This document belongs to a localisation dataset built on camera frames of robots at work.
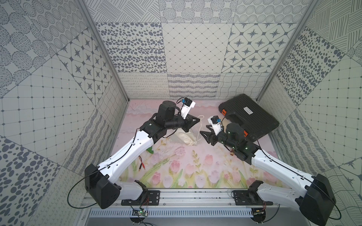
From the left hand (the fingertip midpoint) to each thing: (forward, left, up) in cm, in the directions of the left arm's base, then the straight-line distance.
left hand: (198, 115), depth 68 cm
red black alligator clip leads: (-12, +34, -33) cm, 49 cm away
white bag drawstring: (-7, 0, -15) cm, 16 cm away
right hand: (-1, -4, -12) cm, 13 cm away
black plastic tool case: (+17, -44, -27) cm, 54 cm away
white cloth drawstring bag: (-3, +5, -17) cm, 18 cm away
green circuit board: (-37, +28, -34) cm, 57 cm away
